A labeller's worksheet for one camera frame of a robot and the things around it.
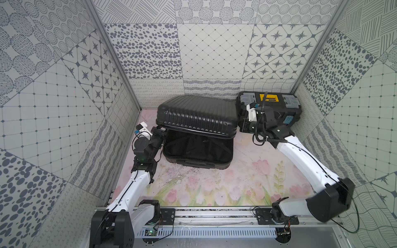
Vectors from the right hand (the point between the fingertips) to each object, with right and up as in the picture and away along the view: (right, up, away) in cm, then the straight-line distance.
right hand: (239, 125), depth 80 cm
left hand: (-34, +2, -8) cm, 35 cm away
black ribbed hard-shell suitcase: (-21, -3, -10) cm, 23 cm away
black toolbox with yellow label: (+36, +13, +18) cm, 42 cm away
